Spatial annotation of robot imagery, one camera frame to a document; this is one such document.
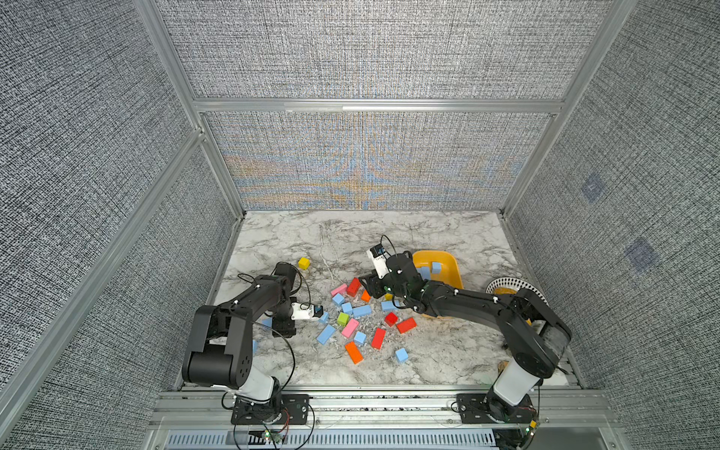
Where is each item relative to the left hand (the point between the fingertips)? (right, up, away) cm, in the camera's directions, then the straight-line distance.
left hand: (287, 316), depth 90 cm
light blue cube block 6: (+16, +5, +2) cm, 17 cm away
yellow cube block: (+3, +16, +13) cm, 21 cm away
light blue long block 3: (-3, +1, -10) cm, 11 cm away
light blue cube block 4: (+12, 0, -3) cm, 13 cm away
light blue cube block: (+51, +15, +10) cm, 54 cm away
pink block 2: (+20, -3, -2) cm, 21 cm away
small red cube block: (+33, 0, -2) cm, 33 cm away
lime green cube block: (+18, 0, -2) cm, 18 cm away
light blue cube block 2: (+36, -9, -9) cm, 38 cm away
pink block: (+17, +8, +5) cm, 20 cm away
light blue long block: (+24, +1, +2) cm, 24 cm away
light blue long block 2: (+13, -4, -4) cm, 15 cm away
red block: (+21, +8, +5) cm, 23 cm away
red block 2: (+38, -3, -1) cm, 38 cm away
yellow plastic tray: (+56, +13, +10) cm, 58 cm away
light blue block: (+46, +13, +10) cm, 49 cm away
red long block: (+29, -6, -4) cm, 30 cm away
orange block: (+21, -9, -6) cm, 24 cm away
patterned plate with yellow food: (+74, +9, +5) cm, 75 cm away
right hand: (+25, +16, -4) cm, 30 cm away
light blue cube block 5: (+19, +3, 0) cm, 19 cm away
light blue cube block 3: (+23, -5, -5) cm, 25 cm away
